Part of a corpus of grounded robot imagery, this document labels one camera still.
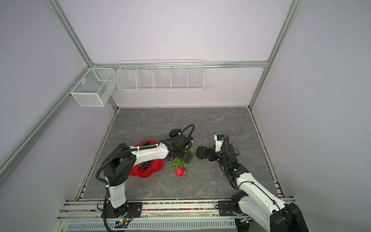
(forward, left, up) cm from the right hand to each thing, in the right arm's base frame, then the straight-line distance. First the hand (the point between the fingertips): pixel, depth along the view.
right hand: (208, 145), depth 84 cm
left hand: (-1, +13, -10) cm, 17 cm away
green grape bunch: (-6, +17, -10) cm, 21 cm away
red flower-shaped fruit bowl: (-7, +32, -13) cm, 35 cm away
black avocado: (0, +3, -10) cm, 10 cm away
